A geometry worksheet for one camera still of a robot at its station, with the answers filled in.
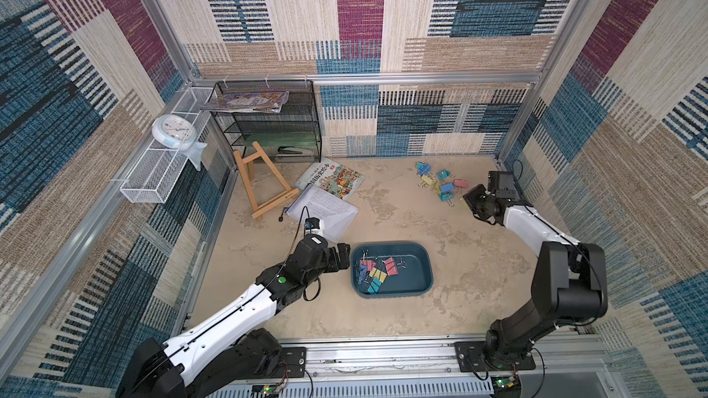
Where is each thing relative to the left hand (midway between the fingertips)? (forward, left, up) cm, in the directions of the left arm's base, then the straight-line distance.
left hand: (337, 246), depth 81 cm
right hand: (+20, -42, -1) cm, 47 cm away
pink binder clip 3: (-1, -9, -9) cm, 13 cm away
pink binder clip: (+34, -48, -13) cm, 60 cm away
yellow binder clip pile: (+34, -34, -11) cm, 49 cm away
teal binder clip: (-7, -11, -11) cm, 17 cm away
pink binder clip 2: (-1, -16, -11) cm, 20 cm away
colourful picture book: (+39, +5, -12) cm, 41 cm away
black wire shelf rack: (+52, +23, +8) cm, 58 cm away
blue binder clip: (+30, -41, -10) cm, 51 cm away
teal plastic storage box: (-6, -23, -11) cm, 26 cm away
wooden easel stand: (+23, +24, -8) cm, 34 cm away
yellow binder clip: (-4, -12, -11) cm, 17 cm away
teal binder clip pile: (+36, -40, -9) cm, 55 cm away
